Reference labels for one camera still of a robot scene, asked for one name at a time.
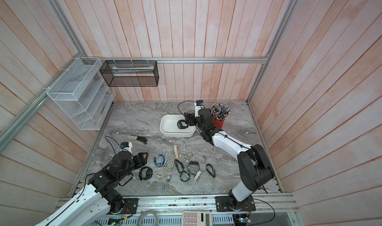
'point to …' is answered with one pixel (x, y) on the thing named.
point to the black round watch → (191, 162)
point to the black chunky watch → (148, 173)
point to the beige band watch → (157, 175)
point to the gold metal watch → (186, 161)
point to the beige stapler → (140, 140)
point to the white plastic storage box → (169, 127)
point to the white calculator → (195, 218)
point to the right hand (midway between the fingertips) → (190, 112)
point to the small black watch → (180, 176)
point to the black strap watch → (176, 161)
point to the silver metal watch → (165, 185)
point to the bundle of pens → (220, 111)
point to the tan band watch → (170, 161)
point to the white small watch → (197, 176)
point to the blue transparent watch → (159, 160)
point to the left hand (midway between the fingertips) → (143, 158)
